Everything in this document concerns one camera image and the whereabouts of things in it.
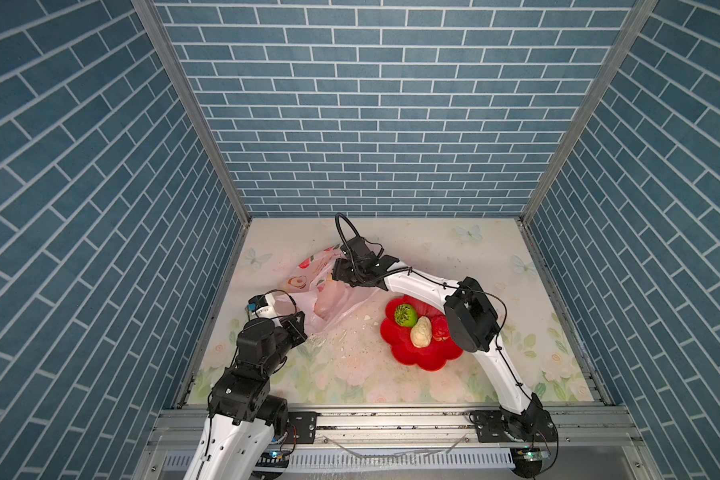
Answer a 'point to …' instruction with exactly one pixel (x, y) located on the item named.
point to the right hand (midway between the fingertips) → (333, 269)
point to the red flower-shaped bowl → (398, 337)
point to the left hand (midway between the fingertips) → (308, 313)
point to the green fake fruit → (405, 315)
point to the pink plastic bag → (313, 290)
